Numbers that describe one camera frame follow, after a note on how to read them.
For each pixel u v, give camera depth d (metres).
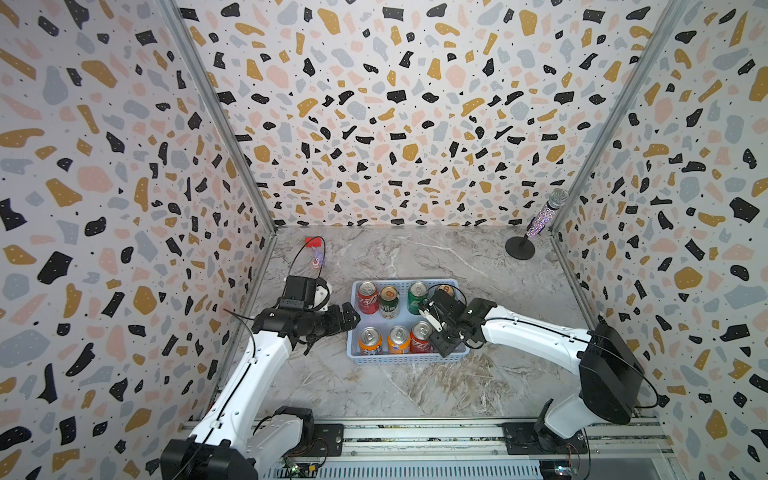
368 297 0.90
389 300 0.88
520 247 1.15
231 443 0.39
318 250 1.14
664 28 0.73
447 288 0.90
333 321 0.69
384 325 0.97
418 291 0.90
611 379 0.43
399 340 0.80
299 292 0.62
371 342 0.80
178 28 0.71
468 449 0.73
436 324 0.76
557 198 0.85
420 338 0.81
